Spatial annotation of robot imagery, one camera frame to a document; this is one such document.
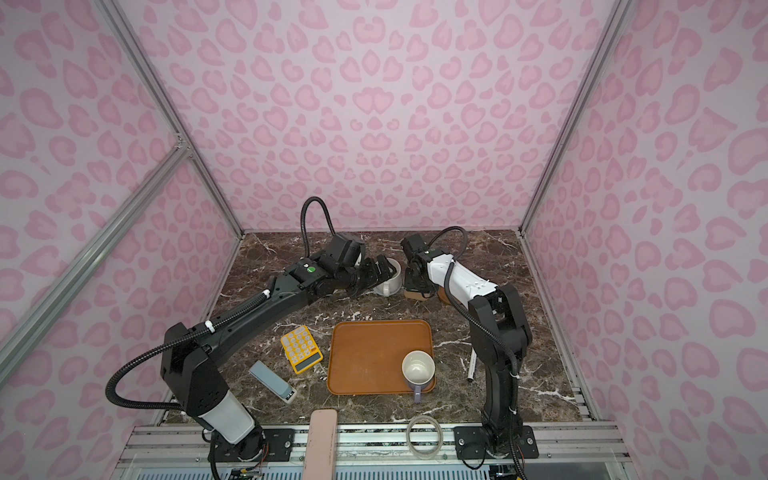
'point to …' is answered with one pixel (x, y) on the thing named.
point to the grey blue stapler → (273, 381)
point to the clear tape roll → (439, 443)
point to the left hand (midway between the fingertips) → (390, 272)
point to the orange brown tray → (364, 357)
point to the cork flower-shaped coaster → (414, 295)
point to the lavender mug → (418, 369)
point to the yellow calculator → (301, 349)
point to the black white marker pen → (473, 359)
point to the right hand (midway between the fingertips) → (417, 283)
